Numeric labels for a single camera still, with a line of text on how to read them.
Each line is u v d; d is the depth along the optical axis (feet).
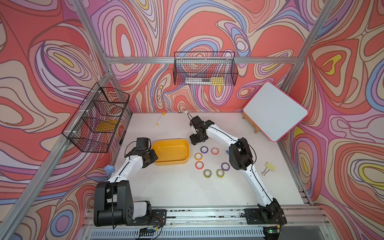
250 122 3.56
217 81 2.69
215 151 3.22
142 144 2.31
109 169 2.16
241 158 2.08
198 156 3.14
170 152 3.26
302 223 2.43
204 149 3.24
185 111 3.90
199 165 3.00
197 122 2.78
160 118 3.78
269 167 2.98
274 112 3.23
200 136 2.95
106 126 2.35
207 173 2.88
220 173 2.90
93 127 2.36
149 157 2.61
